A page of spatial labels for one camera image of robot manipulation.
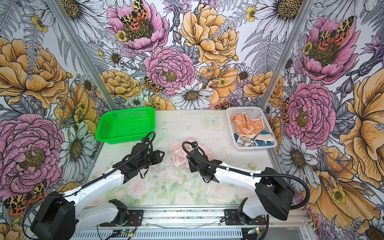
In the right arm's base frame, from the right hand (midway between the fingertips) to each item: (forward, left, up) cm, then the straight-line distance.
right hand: (194, 164), depth 85 cm
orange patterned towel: (+28, -36, -2) cm, 46 cm away
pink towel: (+11, +10, -3) cm, 15 cm away
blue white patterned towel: (+14, -42, +4) cm, 44 cm away
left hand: (+3, +19, +2) cm, 19 cm away
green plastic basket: (+36, +51, -6) cm, 63 cm away
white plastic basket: (+40, -43, 0) cm, 59 cm away
